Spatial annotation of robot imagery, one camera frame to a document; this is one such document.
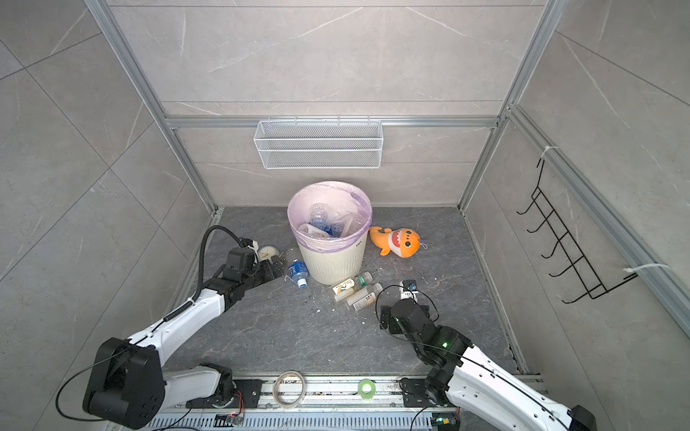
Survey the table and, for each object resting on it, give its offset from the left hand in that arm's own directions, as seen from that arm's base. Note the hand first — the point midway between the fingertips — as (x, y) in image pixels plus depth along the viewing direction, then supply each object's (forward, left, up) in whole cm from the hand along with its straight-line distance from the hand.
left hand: (275, 260), depth 87 cm
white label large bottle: (+6, -13, +8) cm, 16 cm away
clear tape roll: (-35, -3, -12) cm, 38 cm away
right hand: (-16, -38, -2) cm, 41 cm away
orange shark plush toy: (+9, -45, -4) cm, 46 cm away
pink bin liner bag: (+17, -22, +12) cm, 30 cm away
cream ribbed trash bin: (0, -18, -6) cm, 19 cm away
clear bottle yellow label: (-10, -30, -8) cm, 32 cm away
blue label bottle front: (+17, -14, +4) cm, 22 cm away
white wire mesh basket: (+41, -13, +17) cm, 46 cm away
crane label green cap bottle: (-8, -23, -7) cm, 25 cm away
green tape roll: (-38, -27, -12) cm, 48 cm away
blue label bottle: (-1, -7, -7) cm, 10 cm away
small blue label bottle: (+13, -20, -1) cm, 24 cm away
